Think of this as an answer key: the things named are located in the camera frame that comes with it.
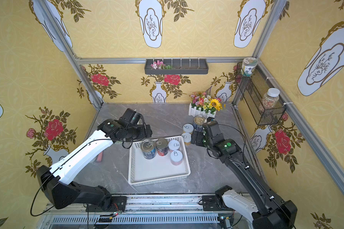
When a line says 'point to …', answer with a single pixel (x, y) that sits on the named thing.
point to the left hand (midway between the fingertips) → (140, 132)
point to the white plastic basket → (143, 171)
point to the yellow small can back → (188, 128)
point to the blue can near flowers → (198, 119)
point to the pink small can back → (176, 157)
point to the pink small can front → (173, 145)
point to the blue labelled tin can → (148, 148)
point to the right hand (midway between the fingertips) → (201, 135)
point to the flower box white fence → (202, 104)
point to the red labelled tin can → (162, 146)
